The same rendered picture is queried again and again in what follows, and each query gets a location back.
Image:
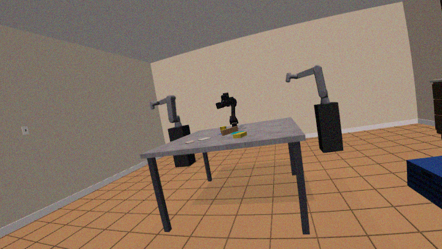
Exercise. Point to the yellow rectangular block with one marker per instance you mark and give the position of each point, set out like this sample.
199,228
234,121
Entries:
239,135

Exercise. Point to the brown rectangular bar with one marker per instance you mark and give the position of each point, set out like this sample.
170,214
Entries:
229,130

